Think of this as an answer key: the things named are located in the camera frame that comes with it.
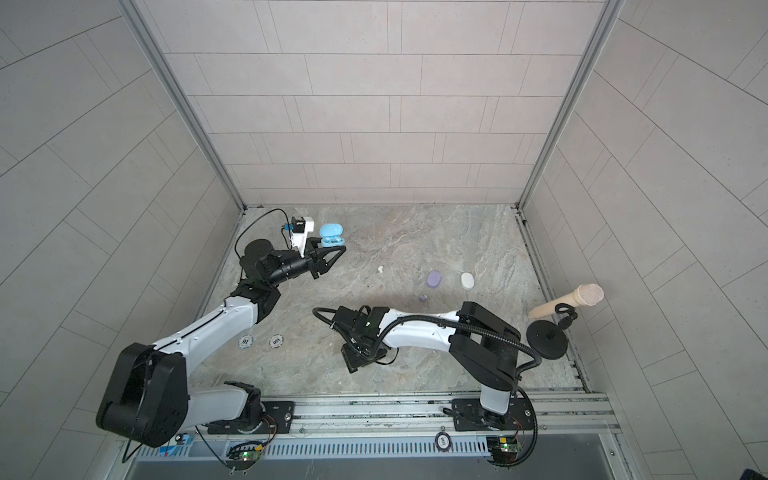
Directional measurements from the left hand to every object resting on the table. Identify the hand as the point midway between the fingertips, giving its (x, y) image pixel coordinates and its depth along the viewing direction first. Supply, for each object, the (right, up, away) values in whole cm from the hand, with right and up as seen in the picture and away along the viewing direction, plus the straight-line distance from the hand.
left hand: (346, 247), depth 73 cm
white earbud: (+7, -9, +26) cm, 28 cm away
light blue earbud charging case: (-4, +3, -1) cm, 5 cm away
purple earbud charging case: (+24, -12, +23) cm, 36 cm away
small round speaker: (+23, -45, -4) cm, 51 cm away
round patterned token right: (-22, -27, +11) cm, 37 cm away
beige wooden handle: (+54, -10, -10) cm, 55 cm away
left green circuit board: (-21, -46, -8) cm, 51 cm away
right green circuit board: (+37, -47, -5) cm, 60 cm away
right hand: (+1, -33, +5) cm, 33 cm away
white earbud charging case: (+35, -12, +21) cm, 42 cm away
